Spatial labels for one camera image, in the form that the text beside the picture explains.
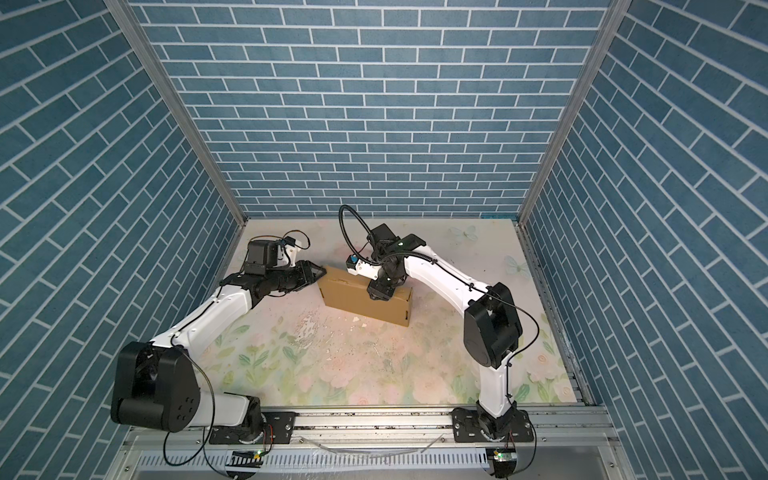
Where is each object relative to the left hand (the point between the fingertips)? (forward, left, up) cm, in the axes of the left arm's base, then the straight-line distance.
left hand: (323, 272), depth 85 cm
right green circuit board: (-43, -47, -19) cm, 66 cm away
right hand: (-2, -15, -3) cm, 15 cm away
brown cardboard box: (-6, -7, -1) cm, 9 cm away
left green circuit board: (-42, +16, -19) cm, 49 cm away
